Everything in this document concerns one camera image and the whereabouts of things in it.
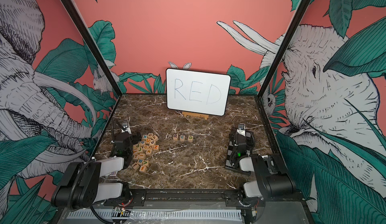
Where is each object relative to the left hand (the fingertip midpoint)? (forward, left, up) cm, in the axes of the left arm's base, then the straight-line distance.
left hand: (129, 128), depth 90 cm
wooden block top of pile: (-1, -11, -7) cm, 13 cm away
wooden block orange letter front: (-22, -10, -7) cm, 26 cm away
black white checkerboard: (-22, -58, -7) cm, 63 cm away
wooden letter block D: (-5, -37, -7) cm, 38 cm away
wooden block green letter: (-9, -5, -7) cm, 12 cm away
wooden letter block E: (-4, -32, -7) cm, 33 cm away
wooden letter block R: (-3, -28, -7) cm, 29 cm away
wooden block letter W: (-18, -8, -7) cm, 21 cm away
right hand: (-3, -69, 0) cm, 70 cm away
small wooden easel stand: (+14, -40, -7) cm, 43 cm away
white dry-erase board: (+20, -43, +9) cm, 48 cm away
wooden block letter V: (-19, -11, -7) cm, 24 cm away
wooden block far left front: (-21, -6, -7) cm, 23 cm away
